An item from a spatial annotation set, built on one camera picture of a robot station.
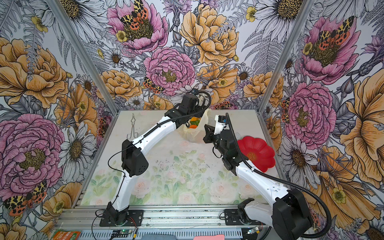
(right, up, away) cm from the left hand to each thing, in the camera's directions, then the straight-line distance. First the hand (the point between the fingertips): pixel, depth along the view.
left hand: (197, 109), depth 89 cm
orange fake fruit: (-2, -10, -9) cm, 14 cm away
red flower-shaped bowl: (+39, -26, +10) cm, 47 cm away
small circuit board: (-35, -60, -18) cm, 72 cm away
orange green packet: (-58, -58, -21) cm, 85 cm away
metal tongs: (-44, -16, +19) cm, 50 cm away
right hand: (+4, -11, -11) cm, 16 cm away
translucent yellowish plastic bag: (0, -15, -1) cm, 15 cm away
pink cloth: (+11, -60, -19) cm, 64 cm away
